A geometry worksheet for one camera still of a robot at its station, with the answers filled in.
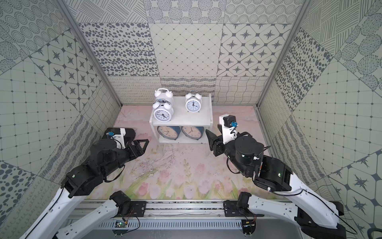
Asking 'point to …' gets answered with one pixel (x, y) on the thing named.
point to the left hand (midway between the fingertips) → (146, 144)
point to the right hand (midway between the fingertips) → (212, 130)
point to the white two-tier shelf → (182, 117)
